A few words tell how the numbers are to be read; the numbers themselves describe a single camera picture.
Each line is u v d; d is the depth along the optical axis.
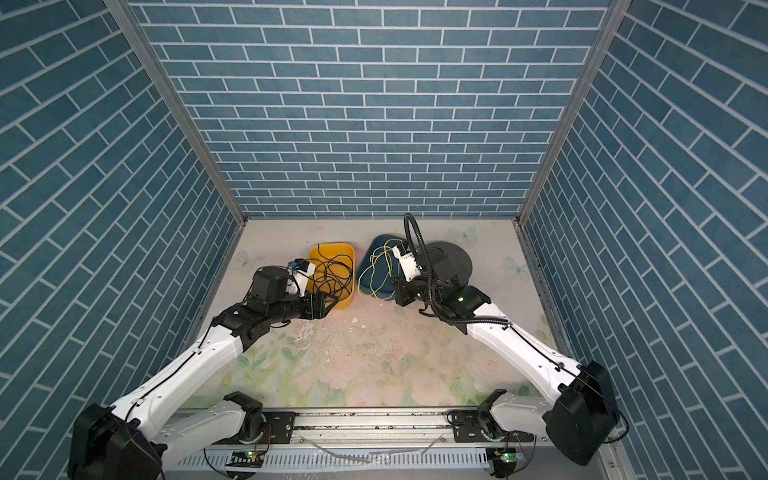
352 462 0.70
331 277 1.02
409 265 0.68
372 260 0.84
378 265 0.84
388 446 0.73
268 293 0.60
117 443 0.38
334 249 1.06
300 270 0.72
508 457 0.71
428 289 0.57
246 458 0.72
